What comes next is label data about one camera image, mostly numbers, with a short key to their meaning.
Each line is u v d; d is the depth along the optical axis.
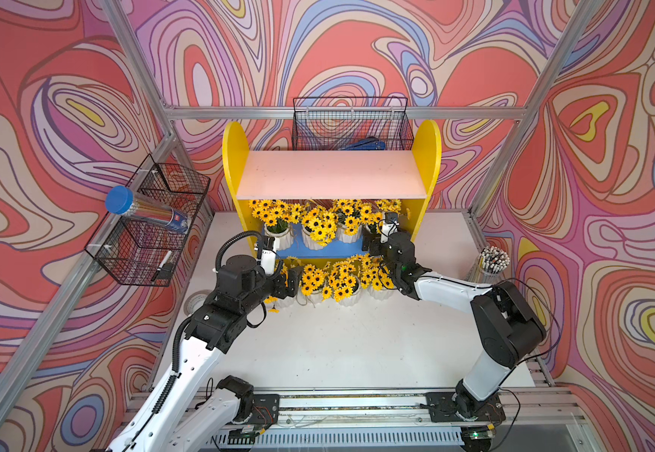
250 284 0.53
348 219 0.82
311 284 0.82
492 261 0.82
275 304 0.93
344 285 0.82
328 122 0.99
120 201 0.62
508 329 0.47
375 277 0.86
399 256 0.69
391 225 0.75
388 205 0.82
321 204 0.87
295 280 0.62
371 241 0.80
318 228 0.78
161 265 0.73
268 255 0.59
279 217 0.79
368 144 0.88
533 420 0.73
